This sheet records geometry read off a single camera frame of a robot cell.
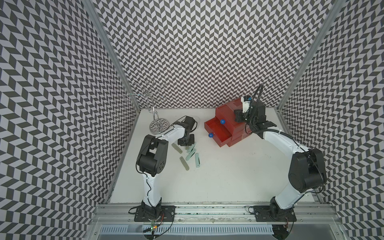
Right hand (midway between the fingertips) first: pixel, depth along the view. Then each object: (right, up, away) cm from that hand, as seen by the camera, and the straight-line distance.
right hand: (233, 115), depth 90 cm
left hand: (-28, -19, +6) cm, 35 cm away
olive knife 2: (-30, -30, +1) cm, 42 cm away
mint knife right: (-22, -28, +1) cm, 36 cm away
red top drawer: (-4, +2, 0) cm, 5 cm away
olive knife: (-36, -22, +8) cm, 43 cm away
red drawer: (-8, -12, -1) cm, 15 cm away
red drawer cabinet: (+1, -9, -8) cm, 12 cm away
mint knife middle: (-26, -25, +3) cm, 36 cm away
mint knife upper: (-26, -20, +5) cm, 33 cm away
